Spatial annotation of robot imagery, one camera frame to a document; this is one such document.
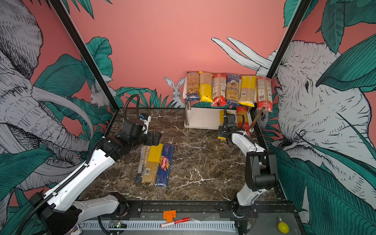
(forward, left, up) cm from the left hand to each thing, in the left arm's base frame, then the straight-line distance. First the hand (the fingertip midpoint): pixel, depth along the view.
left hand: (153, 131), depth 73 cm
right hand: (+12, -40, -14) cm, 44 cm away
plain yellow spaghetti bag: (+22, -43, -21) cm, 52 cm away
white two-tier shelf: (+25, -29, -20) cm, 43 cm away
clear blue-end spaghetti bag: (-8, +11, -24) cm, 28 cm away
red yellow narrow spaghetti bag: (+7, -48, 0) cm, 49 cm away
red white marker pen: (-37, -12, -25) cm, 46 cm away
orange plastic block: (-34, -7, -25) cm, 43 cm away
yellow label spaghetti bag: (-3, +5, -24) cm, 25 cm away
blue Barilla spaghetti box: (-9, -4, -23) cm, 25 cm away
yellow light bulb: (-41, -62, -23) cm, 78 cm away
